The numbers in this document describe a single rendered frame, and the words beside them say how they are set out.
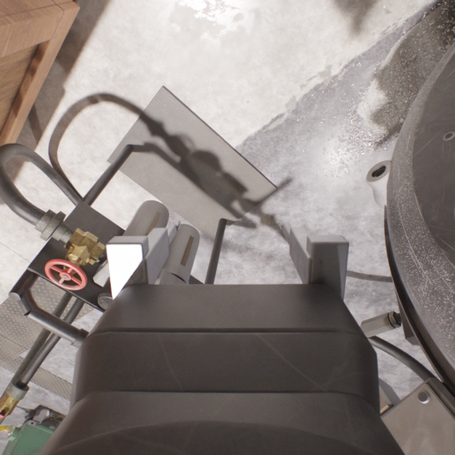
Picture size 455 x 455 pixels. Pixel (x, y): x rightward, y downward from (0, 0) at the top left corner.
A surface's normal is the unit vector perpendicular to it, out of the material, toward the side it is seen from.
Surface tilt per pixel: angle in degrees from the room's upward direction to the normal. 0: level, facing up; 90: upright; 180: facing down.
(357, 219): 0
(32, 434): 90
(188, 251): 90
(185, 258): 90
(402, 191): 94
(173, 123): 0
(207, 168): 0
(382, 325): 60
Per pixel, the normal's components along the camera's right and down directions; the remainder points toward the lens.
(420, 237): -0.84, -0.48
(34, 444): 0.62, -0.55
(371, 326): -0.73, -0.16
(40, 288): -0.13, 0.63
